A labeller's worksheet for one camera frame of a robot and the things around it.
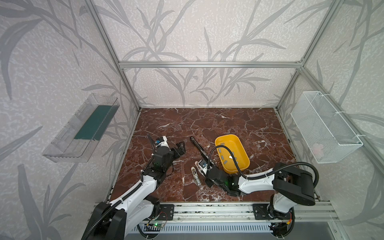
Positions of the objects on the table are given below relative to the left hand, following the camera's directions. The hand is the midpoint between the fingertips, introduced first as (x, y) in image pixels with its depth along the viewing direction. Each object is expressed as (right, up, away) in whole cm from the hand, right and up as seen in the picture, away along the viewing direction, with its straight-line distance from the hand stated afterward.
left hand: (181, 140), depth 85 cm
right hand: (+12, -15, 0) cm, 19 cm away
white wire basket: (+65, +5, -23) cm, 69 cm away
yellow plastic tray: (+33, -3, +14) cm, 36 cm away
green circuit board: (-9, -39, -14) cm, 42 cm away
